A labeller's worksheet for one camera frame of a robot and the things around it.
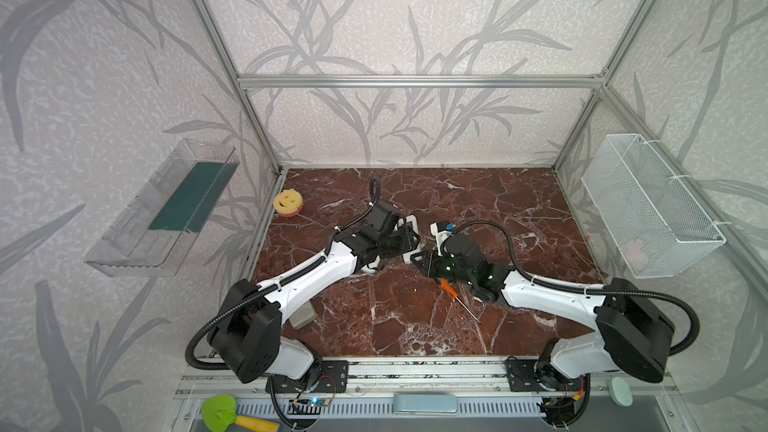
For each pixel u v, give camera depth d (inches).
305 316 31.7
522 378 28.8
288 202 41.7
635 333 16.6
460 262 24.9
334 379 28.5
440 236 29.6
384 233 25.4
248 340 16.2
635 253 28.8
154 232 25.7
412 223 33.2
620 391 27.4
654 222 24.8
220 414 26.5
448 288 34.2
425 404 26.2
